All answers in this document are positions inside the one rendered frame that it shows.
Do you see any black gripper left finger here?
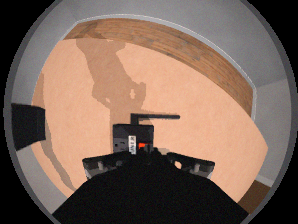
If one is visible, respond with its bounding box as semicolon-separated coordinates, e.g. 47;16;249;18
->
82;144;149;180

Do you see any black power strip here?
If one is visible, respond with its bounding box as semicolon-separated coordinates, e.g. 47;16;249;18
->
112;113;180;154

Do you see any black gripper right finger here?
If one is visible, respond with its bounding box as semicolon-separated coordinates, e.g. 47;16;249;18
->
148;144;215;179

